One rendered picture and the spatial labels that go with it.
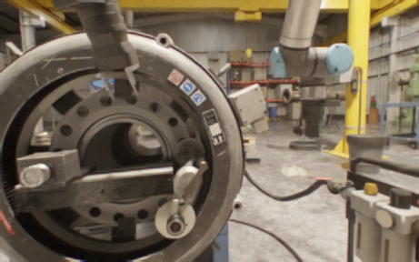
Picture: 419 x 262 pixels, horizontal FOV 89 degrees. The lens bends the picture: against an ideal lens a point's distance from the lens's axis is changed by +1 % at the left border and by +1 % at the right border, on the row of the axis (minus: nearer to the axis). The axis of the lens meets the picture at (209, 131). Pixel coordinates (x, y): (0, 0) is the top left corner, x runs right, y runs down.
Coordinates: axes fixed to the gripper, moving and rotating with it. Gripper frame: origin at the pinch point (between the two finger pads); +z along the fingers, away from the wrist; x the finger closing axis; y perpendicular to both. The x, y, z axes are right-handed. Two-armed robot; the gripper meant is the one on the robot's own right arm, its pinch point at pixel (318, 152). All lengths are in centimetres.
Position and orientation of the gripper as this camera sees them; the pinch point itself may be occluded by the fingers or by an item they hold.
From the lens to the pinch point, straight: 93.1
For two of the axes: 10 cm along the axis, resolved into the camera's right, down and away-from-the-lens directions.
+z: 0.2, 10.0, 0.9
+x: -3.2, 0.9, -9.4
